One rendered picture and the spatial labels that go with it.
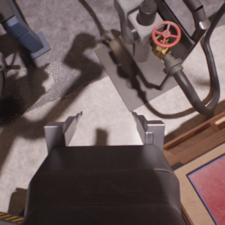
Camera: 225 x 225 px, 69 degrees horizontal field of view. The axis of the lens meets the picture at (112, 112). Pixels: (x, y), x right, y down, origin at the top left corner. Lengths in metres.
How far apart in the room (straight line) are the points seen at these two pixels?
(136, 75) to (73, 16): 0.55
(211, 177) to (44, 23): 1.17
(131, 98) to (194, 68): 0.38
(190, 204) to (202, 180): 0.07
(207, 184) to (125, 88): 0.63
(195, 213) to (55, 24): 1.15
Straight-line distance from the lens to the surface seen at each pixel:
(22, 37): 1.05
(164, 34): 0.47
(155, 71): 0.96
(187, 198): 0.48
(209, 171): 0.48
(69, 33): 1.14
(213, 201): 0.50
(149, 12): 0.50
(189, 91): 0.51
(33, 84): 1.10
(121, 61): 0.98
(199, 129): 0.85
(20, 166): 1.11
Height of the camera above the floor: 0.90
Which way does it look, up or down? 81 degrees down
